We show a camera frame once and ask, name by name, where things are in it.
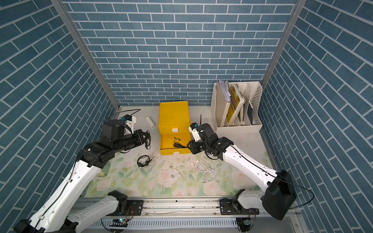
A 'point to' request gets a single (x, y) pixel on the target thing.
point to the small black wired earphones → (177, 144)
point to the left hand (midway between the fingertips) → (154, 135)
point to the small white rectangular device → (149, 121)
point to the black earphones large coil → (148, 141)
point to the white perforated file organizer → (248, 119)
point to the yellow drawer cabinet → (174, 127)
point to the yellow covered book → (236, 101)
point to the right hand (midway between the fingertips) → (190, 145)
